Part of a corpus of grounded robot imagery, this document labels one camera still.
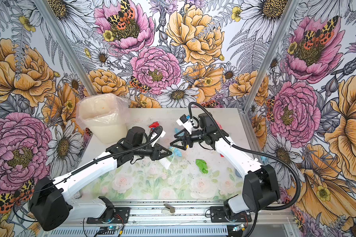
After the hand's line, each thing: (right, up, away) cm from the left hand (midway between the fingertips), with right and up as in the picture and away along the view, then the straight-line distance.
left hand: (168, 156), depth 74 cm
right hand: (+3, +6, 0) cm, 7 cm away
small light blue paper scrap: (+4, +13, +3) cm, 14 cm away
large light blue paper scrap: (+3, +3, -2) cm, 5 cm away
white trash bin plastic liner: (-35, +21, +9) cm, 42 cm away
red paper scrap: (-13, +15, +35) cm, 40 cm away
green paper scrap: (+19, -9, +16) cm, 27 cm away
